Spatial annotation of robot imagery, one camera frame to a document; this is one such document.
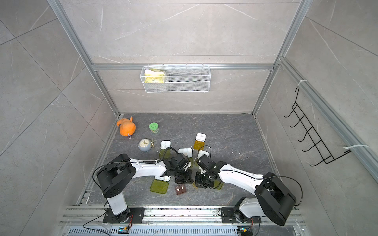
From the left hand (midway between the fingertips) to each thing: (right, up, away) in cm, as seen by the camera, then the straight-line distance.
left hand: (196, 181), depth 83 cm
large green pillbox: (+11, +2, -7) cm, 13 cm away
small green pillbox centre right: (+4, +14, +13) cm, 20 cm away
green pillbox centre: (-6, +15, +14) cm, 21 cm away
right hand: (0, -1, -2) cm, 3 cm away
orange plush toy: (-50, +32, +20) cm, 62 cm away
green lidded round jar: (-31, +31, +23) cm, 50 cm away
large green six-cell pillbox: (-21, -2, 0) cm, 21 cm away
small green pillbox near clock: (-22, +19, +18) cm, 34 cm away
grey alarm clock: (-34, +19, +14) cm, 41 cm away
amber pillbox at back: (+3, +23, +20) cm, 31 cm away
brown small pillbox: (-9, -3, -2) cm, 10 cm away
